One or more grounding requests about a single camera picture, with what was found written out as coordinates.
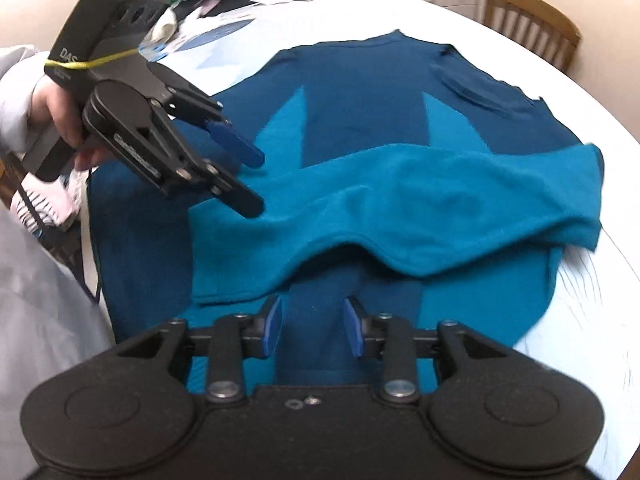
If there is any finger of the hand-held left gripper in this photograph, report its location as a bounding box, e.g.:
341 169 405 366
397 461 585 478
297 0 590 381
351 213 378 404
147 62 266 169
147 102 266 220

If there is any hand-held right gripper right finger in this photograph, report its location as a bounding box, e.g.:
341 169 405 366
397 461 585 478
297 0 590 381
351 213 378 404
342 296 501 403

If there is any yellow rubber band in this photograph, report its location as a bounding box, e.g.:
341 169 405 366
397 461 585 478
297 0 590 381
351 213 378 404
44 47 151 72

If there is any person's left forearm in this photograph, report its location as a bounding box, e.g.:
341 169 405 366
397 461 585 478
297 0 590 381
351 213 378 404
0 45 51 153

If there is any two-tone blue sweater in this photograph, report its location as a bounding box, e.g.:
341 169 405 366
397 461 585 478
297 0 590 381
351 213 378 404
87 30 606 396

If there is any black cable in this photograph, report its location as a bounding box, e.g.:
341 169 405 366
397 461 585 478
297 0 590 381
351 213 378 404
15 167 103 306

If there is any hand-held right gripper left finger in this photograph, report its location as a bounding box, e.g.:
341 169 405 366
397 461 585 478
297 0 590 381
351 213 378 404
116 294 284 403

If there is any person's left hand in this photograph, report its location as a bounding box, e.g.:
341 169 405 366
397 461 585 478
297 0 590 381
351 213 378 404
32 77 109 172

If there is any white pink striped cloth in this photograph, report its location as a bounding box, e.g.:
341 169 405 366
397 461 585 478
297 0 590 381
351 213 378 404
10 167 88 233

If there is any person's grey top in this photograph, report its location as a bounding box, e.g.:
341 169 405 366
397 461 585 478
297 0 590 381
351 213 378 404
0 205 113 480

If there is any wooden chair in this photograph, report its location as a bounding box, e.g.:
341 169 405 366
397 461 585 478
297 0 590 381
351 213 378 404
482 0 583 73

